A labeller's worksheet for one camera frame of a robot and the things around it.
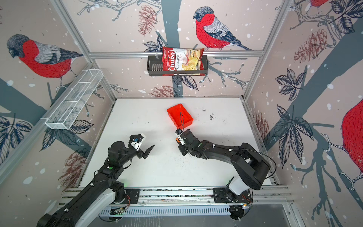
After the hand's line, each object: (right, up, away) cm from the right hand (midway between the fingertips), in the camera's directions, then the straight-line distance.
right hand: (179, 146), depth 88 cm
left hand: (-19, +6, -9) cm, 22 cm away
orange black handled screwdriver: (0, +5, -3) cm, 6 cm away
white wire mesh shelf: (-60, +20, -18) cm, 65 cm away
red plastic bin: (-5, +20, +19) cm, 28 cm away
